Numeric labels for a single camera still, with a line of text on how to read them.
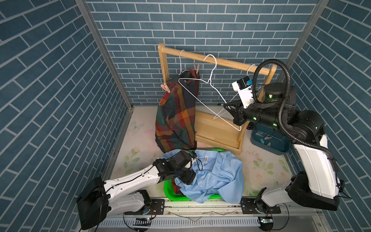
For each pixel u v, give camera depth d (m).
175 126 0.84
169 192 0.72
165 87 0.66
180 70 0.72
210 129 1.02
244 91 0.43
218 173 0.71
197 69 0.87
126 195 0.45
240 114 0.44
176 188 0.72
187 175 0.68
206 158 0.79
